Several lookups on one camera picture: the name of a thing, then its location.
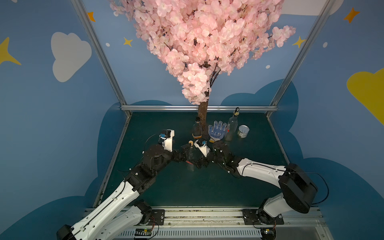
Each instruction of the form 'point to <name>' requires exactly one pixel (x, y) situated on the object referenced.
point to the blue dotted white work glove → (217, 132)
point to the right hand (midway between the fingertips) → (196, 151)
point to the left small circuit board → (142, 232)
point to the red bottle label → (189, 162)
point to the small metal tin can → (243, 131)
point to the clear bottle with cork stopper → (192, 159)
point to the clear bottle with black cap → (197, 129)
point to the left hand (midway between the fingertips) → (182, 140)
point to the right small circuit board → (268, 233)
